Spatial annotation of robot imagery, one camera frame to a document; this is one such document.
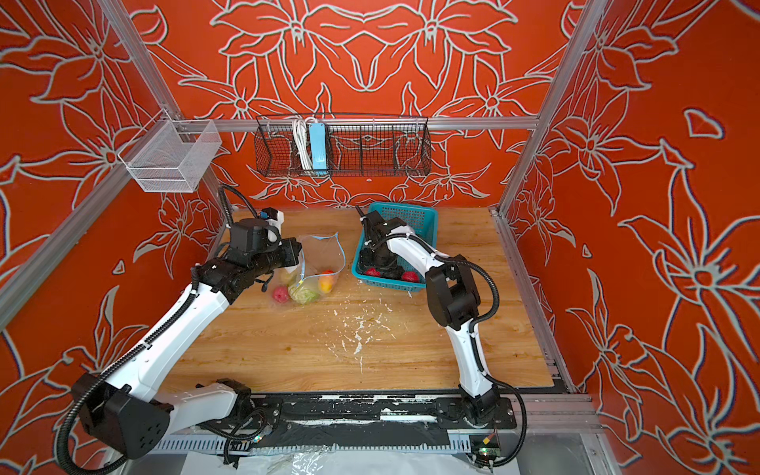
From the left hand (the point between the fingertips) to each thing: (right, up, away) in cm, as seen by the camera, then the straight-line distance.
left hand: (300, 241), depth 76 cm
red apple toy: (-10, -17, +13) cm, 24 cm away
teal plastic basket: (+38, +6, +33) cm, 51 cm away
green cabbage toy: (-3, -17, +11) cm, 20 cm away
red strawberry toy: (+19, -10, +18) cm, 28 cm away
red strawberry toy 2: (+31, -12, +19) cm, 38 cm away
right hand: (+17, -9, +18) cm, 27 cm away
